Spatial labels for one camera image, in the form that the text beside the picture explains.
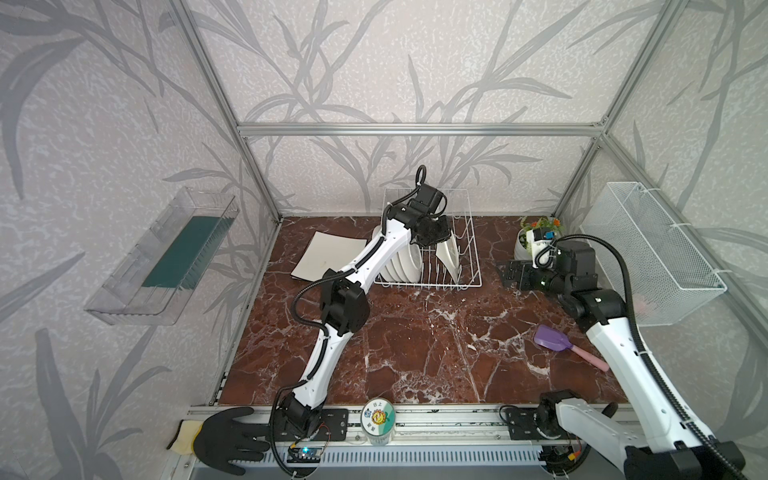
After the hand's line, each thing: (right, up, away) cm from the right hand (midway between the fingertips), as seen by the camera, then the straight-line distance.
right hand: (511, 255), depth 76 cm
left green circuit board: (-52, -48, -5) cm, 71 cm away
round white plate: (-33, -7, +14) cm, 37 cm away
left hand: (-13, +8, +12) cm, 19 cm away
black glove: (-73, -45, -5) cm, 86 cm away
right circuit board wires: (+11, -50, -4) cm, 51 cm away
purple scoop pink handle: (+16, -25, +10) cm, 32 cm away
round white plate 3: (-26, -2, +15) cm, 30 cm away
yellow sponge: (-81, -45, -5) cm, 93 cm away
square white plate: (-15, 0, +12) cm, 19 cm away
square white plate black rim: (-56, 0, +33) cm, 65 cm away
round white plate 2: (-30, 0, -13) cm, 33 cm away
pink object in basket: (+30, -12, -4) cm, 32 cm away
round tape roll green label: (-34, -37, -9) cm, 51 cm away
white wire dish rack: (-18, -7, +20) cm, 28 cm away
